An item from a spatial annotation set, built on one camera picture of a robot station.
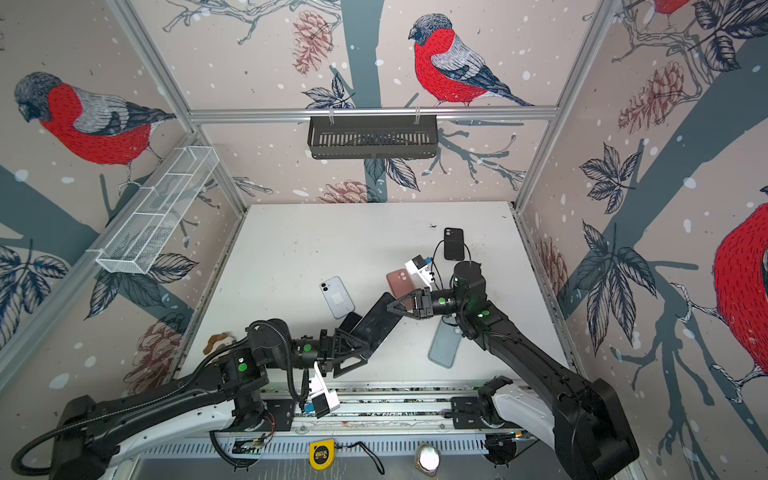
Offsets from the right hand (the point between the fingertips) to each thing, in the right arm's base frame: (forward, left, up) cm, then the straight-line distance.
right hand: (389, 315), depth 67 cm
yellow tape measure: (-24, +15, -21) cm, 35 cm away
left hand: (-8, +5, +3) cm, 10 cm away
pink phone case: (+23, -1, -24) cm, 33 cm away
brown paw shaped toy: (0, +53, -20) cm, 57 cm away
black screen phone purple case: (-2, +3, -1) cm, 3 cm away
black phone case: (+41, -21, -25) cm, 52 cm away
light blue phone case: (+4, -16, -25) cm, 30 cm away
